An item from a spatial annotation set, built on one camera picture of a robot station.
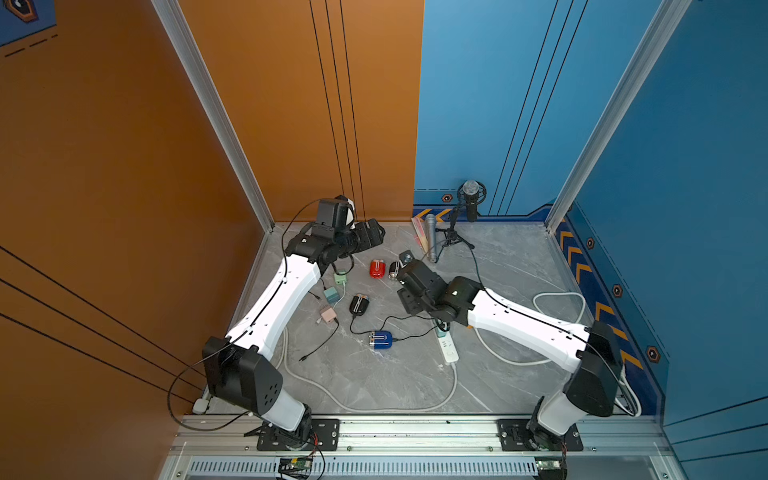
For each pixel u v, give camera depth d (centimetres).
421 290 57
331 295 97
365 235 69
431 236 113
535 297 97
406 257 67
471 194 97
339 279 102
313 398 79
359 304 94
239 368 41
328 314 94
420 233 116
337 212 60
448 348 85
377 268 104
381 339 87
